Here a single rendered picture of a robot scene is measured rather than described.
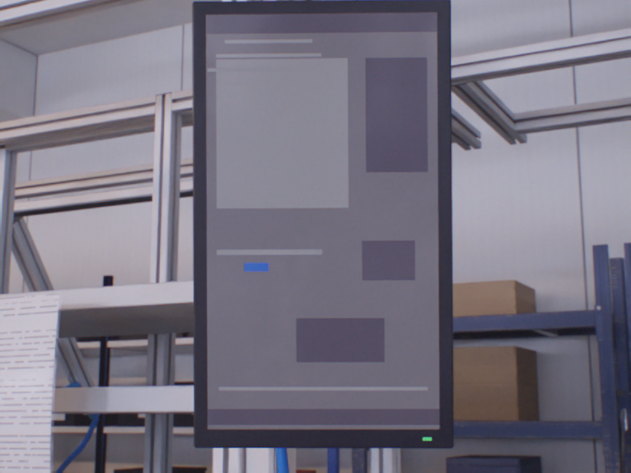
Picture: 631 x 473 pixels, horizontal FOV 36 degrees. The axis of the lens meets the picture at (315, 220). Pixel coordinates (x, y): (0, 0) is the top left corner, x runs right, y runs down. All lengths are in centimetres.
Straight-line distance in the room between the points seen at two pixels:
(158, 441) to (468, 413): 237
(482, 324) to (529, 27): 162
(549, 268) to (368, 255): 368
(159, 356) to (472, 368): 237
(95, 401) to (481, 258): 341
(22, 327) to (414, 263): 74
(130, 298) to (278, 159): 58
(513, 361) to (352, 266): 319
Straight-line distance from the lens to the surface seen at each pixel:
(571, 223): 477
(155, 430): 215
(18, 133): 253
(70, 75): 648
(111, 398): 163
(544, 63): 199
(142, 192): 286
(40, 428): 158
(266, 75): 112
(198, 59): 113
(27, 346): 161
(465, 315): 436
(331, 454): 445
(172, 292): 157
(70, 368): 281
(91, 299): 167
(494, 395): 429
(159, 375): 215
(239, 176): 111
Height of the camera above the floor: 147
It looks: 11 degrees up
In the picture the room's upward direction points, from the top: straight up
